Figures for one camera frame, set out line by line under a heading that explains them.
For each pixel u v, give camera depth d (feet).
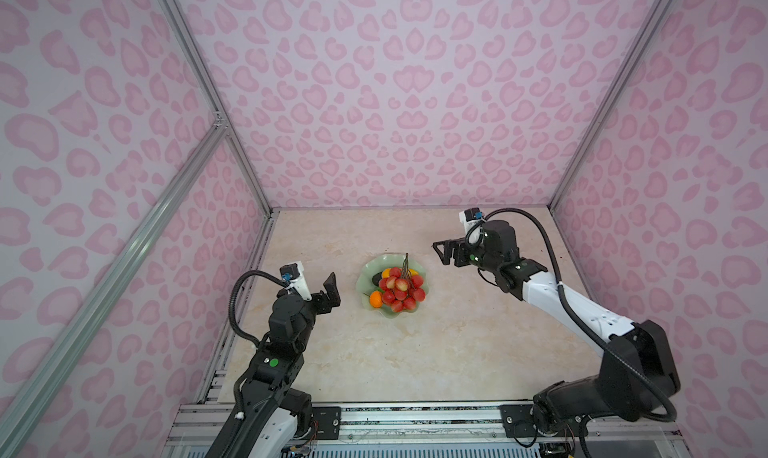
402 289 2.73
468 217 2.43
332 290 2.27
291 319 1.80
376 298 2.89
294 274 2.06
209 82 2.76
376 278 3.13
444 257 2.47
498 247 2.06
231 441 1.47
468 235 2.33
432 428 2.41
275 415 2.04
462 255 2.41
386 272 3.00
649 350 1.43
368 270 3.20
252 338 1.85
